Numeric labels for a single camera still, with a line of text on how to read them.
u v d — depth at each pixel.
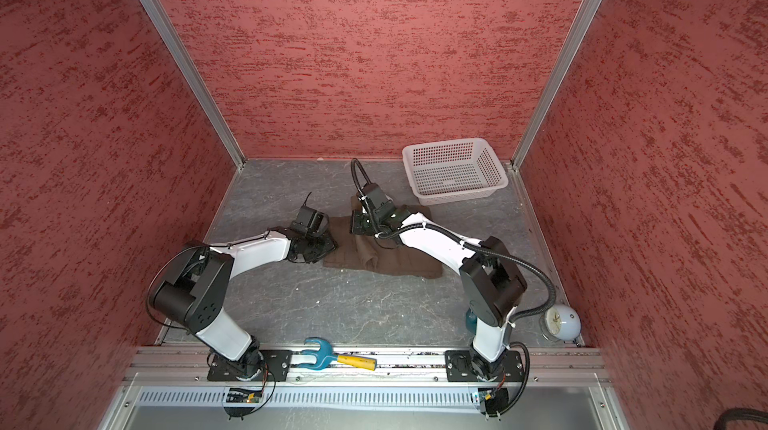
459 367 0.74
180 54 0.88
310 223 0.76
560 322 0.74
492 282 0.47
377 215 0.66
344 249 0.90
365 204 0.66
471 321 0.76
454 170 1.17
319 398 0.77
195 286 0.47
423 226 0.56
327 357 0.74
